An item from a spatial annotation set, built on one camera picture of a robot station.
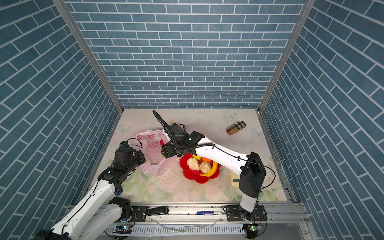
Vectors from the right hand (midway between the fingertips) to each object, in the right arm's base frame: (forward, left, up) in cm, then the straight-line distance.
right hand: (164, 149), depth 76 cm
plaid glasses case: (+30, -41, -16) cm, 54 cm away
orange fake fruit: (+4, -22, -16) cm, 27 cm away
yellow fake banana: (-3, -25, -15) cm, 30 cm away
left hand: (+1, +13, -7) cm, 15 cm away
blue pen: (-24, -23, -19) cm, 38 cm away
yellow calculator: (-6, -39, -19) cm, 43 cm away
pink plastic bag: (+16, +16, -19) cm, 29 cm away
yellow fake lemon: (+5, -17, -16) cm, 24 cm away
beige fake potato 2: (-3, -22, -13) cm, 25 cm away
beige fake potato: (0, -14, -15) cm, 20 cm away
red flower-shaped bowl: (-5, -16, -19) cm, 25 cm away
